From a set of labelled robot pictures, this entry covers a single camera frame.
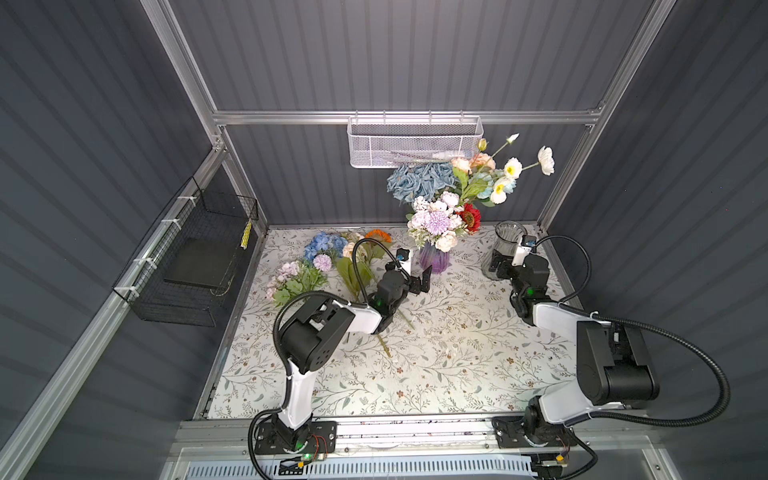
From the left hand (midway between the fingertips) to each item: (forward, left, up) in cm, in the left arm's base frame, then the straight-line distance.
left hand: (417, 262), depth 93 cm
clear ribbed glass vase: (+1, -27, +8) cm, 28 cm away
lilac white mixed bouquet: (-2, -3, +19) cm, 19 cm away
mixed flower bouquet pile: (+6, +28, -6) cm, 29 cm away
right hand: (-1, -30, +3) cm, 30 cm away
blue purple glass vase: (+7, -6, -6) cm, 11 cm away
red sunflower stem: (+5, -16, +13) cm, 21 cm away
